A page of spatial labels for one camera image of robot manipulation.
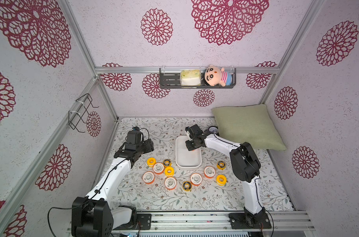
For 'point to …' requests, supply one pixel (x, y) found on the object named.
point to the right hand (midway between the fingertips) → (188, 143)
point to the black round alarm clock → (213, 129)
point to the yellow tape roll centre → (169, 171)
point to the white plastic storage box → (185, 158)
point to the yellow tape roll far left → (151, 164)
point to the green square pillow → (251, 123)
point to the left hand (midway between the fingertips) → (148, 144)
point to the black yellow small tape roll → (167, 162)
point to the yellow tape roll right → (221, 179)
